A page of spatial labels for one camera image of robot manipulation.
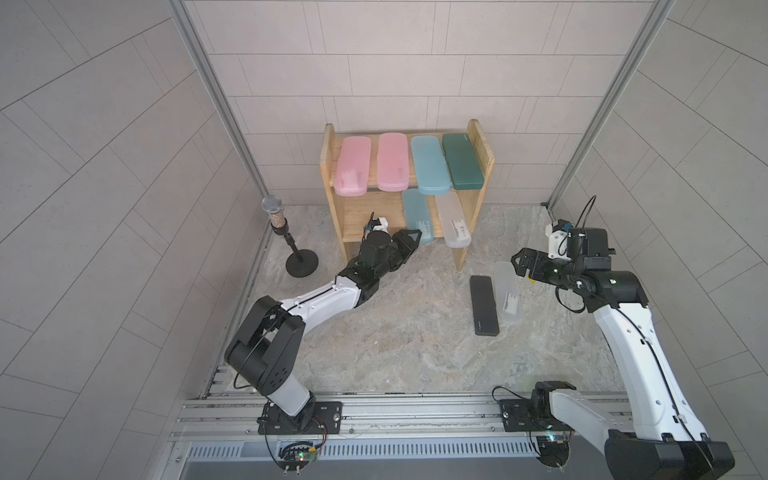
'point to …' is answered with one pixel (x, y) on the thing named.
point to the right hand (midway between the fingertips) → (524, 258)
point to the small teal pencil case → (417, 213)
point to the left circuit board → (295, 455)
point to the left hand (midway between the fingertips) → (427, 234)
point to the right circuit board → (554, 450)
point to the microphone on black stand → (303, 262)
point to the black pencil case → (484, 305)
